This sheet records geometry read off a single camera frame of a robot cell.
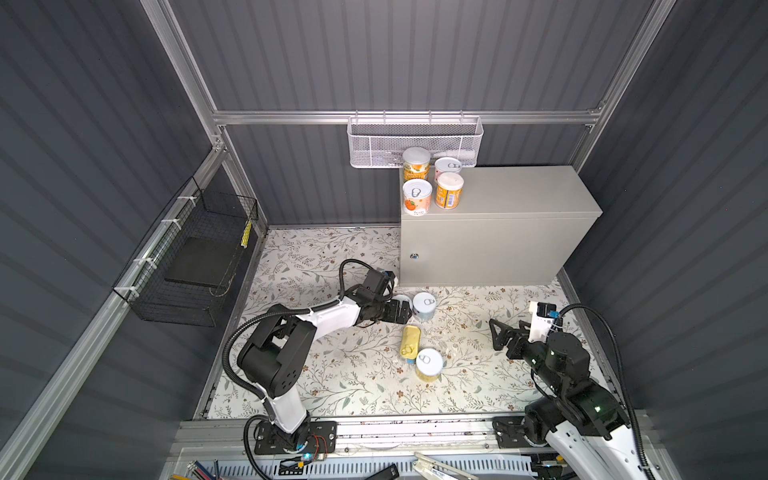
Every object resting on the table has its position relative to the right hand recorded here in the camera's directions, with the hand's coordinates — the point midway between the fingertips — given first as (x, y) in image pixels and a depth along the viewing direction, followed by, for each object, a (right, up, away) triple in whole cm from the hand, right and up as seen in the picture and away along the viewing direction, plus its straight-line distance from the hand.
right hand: (509, 325), depth 74 cm
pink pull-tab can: (-26, +4, +20) cm, 33 cm away
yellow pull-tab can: (-19, -12, +7) cm, 24 cm away
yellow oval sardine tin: (-24, -8, +13) cm, 29 cm away
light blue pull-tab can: (-19, +2, +17) cm, 26 cm away
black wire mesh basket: (-80, +14, -2) cm, 81 cm away
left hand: (-27, 0, +18) cm, 33 cm away
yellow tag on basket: (-71, +24, +9) cm, 75 cm away
